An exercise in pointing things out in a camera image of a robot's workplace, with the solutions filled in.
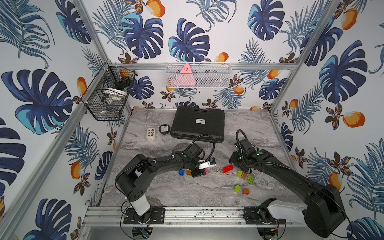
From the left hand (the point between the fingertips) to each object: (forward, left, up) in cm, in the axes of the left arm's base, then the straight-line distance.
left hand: (204, 167), depth 87 cm
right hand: (+3, -15, +5) cm, 16 cm away
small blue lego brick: (-3, +13, -3) cm, 14 cm away
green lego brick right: (-4, -27, -3) cm, 28 cm away
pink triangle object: (+43, +14, +31) cm, 55 cm away
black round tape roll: (+28, +29, -2) cm, 40 cm away
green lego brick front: (-10, -18, -2) cm, 21 cm away
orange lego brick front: (-11, -23, -3) cm, 26 cm away
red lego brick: (+1, -14, -2) cm, 14 cm away
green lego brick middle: (-2, -20, -1) cm, 20 cm away
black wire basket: (+31, +63, +22) cm, 73 cm away
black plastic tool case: (+31, +11, +3) cm, 33 cm away
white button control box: (+22, +37, -1) cm, 44 cm away
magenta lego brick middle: (-2, -1, +1) cm, 3 cm away
